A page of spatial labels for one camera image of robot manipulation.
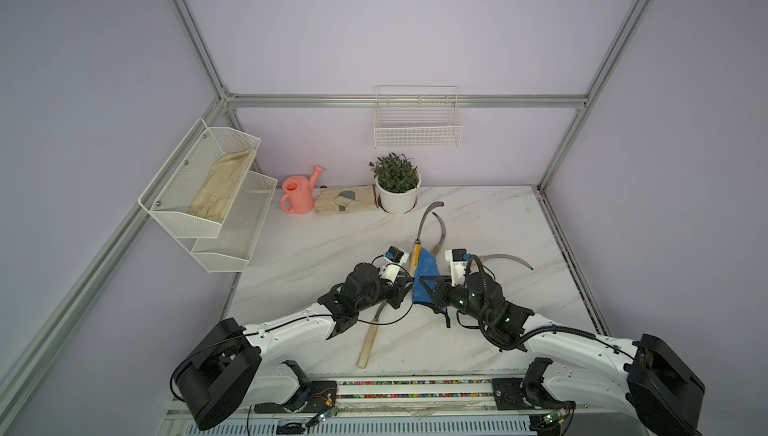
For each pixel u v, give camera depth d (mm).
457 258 704
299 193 1054
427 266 764
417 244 747
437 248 1015
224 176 822
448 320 759
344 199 1147
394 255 688
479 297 602
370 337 822
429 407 732
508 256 1006
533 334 547
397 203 1031
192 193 768
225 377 410
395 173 1012
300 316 542
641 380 413
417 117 949
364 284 617
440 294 696
